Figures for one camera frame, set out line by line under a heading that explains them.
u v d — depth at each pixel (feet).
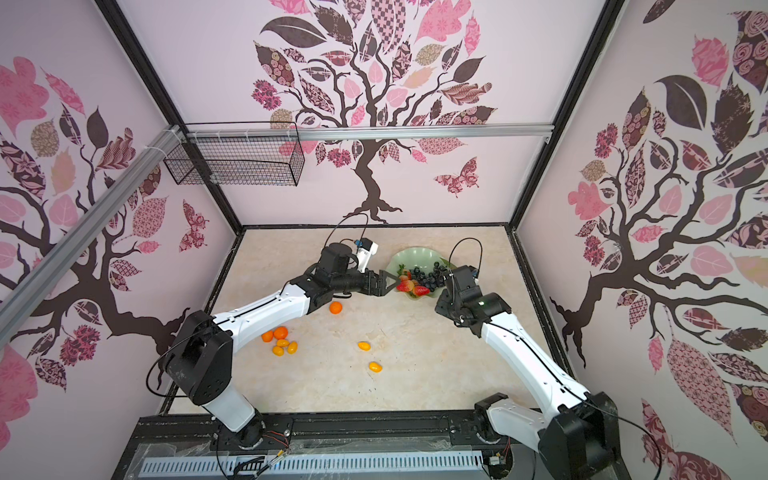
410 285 3.11
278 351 2.85
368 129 3.09
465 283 2.01
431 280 3.11
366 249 2.47
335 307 3.04
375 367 2.76
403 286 3.18
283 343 2.87
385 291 2.41
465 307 1.87
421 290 3.12
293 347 2.87
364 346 2.87
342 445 2.38
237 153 3.11
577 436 1.24
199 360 1.46
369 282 2.38
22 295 1.66
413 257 3.47
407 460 2.54
